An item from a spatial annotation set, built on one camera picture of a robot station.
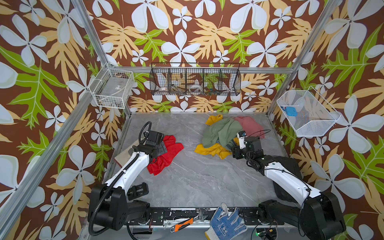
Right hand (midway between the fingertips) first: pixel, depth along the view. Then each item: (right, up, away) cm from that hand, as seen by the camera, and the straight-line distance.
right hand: (235, 145), depth 87 cm
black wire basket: (-24, +43, +10) cm, 50 cm away
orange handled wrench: (-29, -36, -15) cm, 48 cm away
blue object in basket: (+32, +20, 0) cm, 38 cm away
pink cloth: (+16, +12, +18) cm, 27 cm away
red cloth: (-45, -10, 0) cm, 46 cm away
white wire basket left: (-73, +34, 0) cm, 81 cm away
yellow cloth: (-9, -3, +9) cm, 13 cm away
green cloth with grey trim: (-7, +8, +4) cm, 11 cm away
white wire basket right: (+40, +18, -5) cm, 44 cm away
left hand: (-47, -1, 0) cm, 47 cm away
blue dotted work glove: (-10, -38, -15) cm, 42 cm away
